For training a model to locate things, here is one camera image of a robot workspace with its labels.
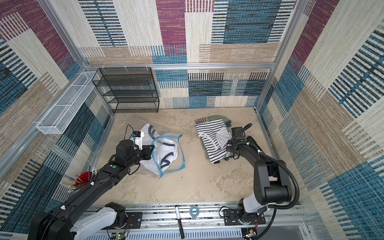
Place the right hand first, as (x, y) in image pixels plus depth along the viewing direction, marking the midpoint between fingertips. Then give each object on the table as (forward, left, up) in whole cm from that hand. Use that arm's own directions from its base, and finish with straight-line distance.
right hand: (234, 149), depth 94 cm
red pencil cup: (-20, +81, +7) cm, 84 cm away
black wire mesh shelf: (+41, +72, +16) cm, 84 cm away
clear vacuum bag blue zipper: (-2, +42, -2) cm, 42 cm away
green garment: (+25, +1, -2) cm, 25 cm away
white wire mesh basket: (+18, +90, +30) cm, 97 cm away
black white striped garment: (+10, +11, +1) cm, 15 cm away
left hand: (-5, +46, +13) cm, 48 cm away
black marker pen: (-41, +32, -3) cm, 52 cm away
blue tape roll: (-35, +25, -4) cm, 43 cm away
